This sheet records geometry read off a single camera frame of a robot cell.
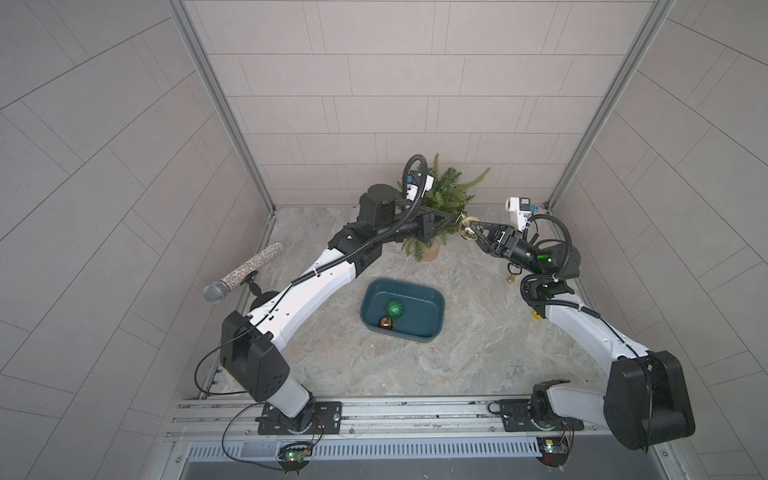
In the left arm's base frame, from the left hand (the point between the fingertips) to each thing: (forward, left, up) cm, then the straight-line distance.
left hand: (455, 218), depth 66 cm
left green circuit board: (-41, +35, -33) cm, 63 cm away
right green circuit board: (-39, -24, -36) cm, 58 cm away
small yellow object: (-18, -16, -10) cm, 26 cm away
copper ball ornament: (-11, +16, -32) cm, 37 cm away
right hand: (-4, -3, -2) cm, 5 cm away
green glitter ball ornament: (-7, +13, -31) cm, 34 cm away
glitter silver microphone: (-12, +54, -12) cm, 56 cm away
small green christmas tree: (+14, -1, -5) cm, 15 cm away
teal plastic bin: (-4, +4, -37) cm, 37 cm away
